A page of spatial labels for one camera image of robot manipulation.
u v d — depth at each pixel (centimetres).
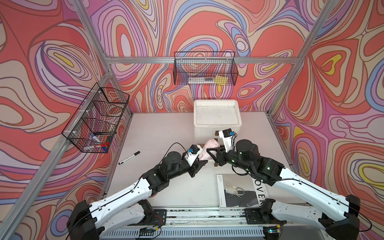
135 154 96
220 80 82
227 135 58
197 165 63
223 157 58
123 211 58
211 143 64
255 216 73
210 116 87
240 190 78
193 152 58
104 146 65
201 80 82
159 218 72
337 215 39
